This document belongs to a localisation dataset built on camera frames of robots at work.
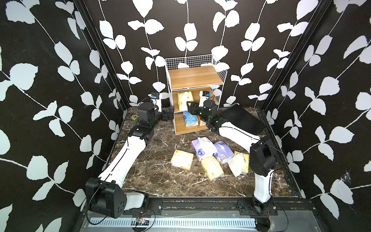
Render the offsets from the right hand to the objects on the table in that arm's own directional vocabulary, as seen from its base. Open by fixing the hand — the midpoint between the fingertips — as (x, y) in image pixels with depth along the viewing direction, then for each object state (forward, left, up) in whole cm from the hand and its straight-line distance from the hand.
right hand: (187, 100), depth 84 cm
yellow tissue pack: (-25, +3, -26) cm, 37 cm away
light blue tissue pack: (+6, -2, -25) cm, 25 cm away
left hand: (-7, +11, +4) cm, 14 cm away
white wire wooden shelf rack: (+19, -5, +3) cm, 20 cm away
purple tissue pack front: (-19, -10, -24) cm, 32 cm away
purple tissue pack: (-21, -23, -24) cm, 39 cm away
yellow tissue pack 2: (-30, -15, -27) cm, 43 cm away
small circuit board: (-57, +22, -30) cm, 68 cm away
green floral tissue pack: (+3, +3, 0) cm, 4 cm away
